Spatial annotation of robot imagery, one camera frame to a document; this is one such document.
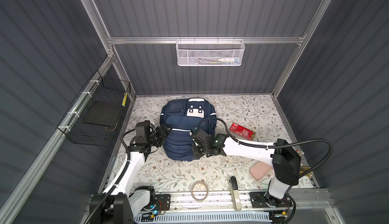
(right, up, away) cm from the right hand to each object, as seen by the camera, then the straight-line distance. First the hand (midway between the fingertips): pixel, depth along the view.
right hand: (193, 151), depth 82 cm
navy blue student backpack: (-7, +19, +12) cm, 24 cm away
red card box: (+32, +9, +17) cm, 37 cm away
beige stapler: (+20, -18, -9) cm, 28 cm away
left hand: (-13, +11, +1) cm, 17 cm away
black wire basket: (-48, +19, -11) cm, 52 cm away
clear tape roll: (+7, -19, -6) cm, 21 cm away
